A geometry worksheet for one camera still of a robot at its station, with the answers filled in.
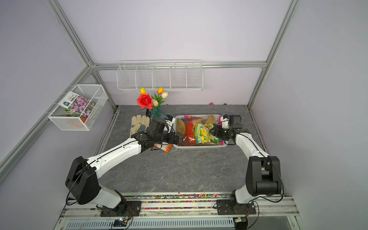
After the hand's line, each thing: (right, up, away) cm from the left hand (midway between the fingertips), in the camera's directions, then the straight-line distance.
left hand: (178, 135), depth 82 cm
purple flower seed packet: (-51, +17, -8) cm, 54 cm away
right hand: (+21, +2, +8) cm, 23 cm away
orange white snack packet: (-10, -9, +14) cm, 20 cm away
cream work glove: (-32, +6, +27) cm, 42 cm away
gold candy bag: (+4, +4, +10) cm, 11 cm away
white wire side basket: (-58, +9, -8) cm, 59 cm away
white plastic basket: (+6, -8, +8) cm, 12 cm away
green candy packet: (+14, 0, +5) cm, 15 cm away
